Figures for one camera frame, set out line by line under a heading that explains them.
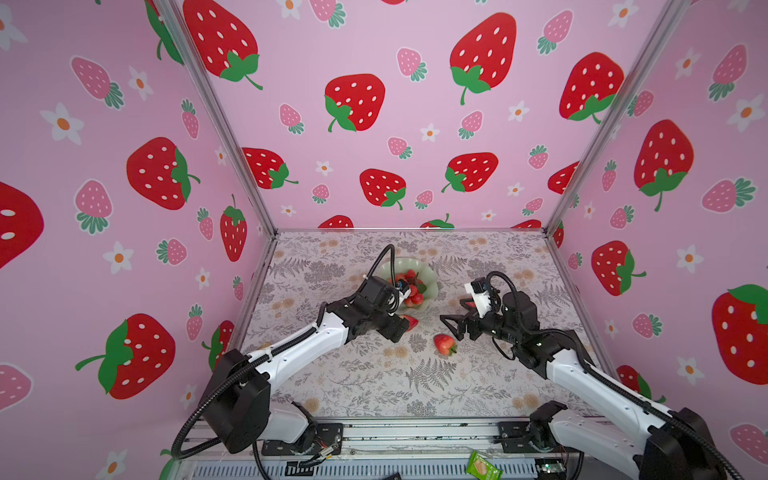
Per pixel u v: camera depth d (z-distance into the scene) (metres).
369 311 0.63
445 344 0.86
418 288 0.96
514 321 0.60
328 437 0.75
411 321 0.93
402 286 0.74
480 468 0.69
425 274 1.04
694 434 0.40
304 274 1.08
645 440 0.41
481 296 0.69
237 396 0.42
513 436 0.73
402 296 0.74
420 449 0.73
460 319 0.69
